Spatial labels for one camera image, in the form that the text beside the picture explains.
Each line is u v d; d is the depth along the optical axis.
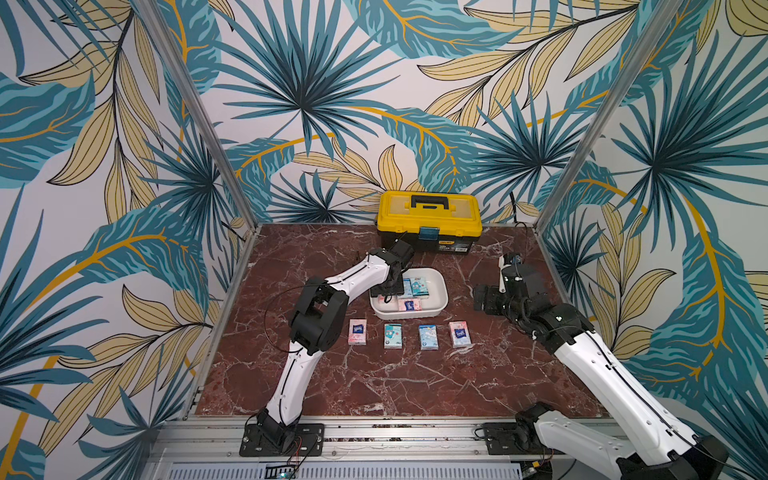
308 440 0.72
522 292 0.56
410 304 0.95
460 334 0.90
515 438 0.73
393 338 0.88
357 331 0.88
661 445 0.38
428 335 0.89
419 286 0.98
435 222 1.00
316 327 0.57
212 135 0.90
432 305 0.97
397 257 0.78
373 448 0.73
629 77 0.78
